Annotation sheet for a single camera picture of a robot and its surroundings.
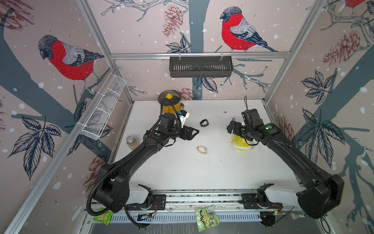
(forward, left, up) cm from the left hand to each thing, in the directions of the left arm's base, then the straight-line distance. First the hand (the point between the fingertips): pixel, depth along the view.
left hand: (195, 127), depth 79 cm
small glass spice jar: (-3, +38, -11) cm, 40 cm away
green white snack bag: (-39, -5, -20) cm, 44 cm away
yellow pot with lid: (+32, +18, -11) cm, 39 cm away
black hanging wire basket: (+49, -4, +8) cm, 49 cm away
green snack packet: (-39, +44, -19) cm, 62 cm away
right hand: (+1, -21, -2) cm, 21 cm away
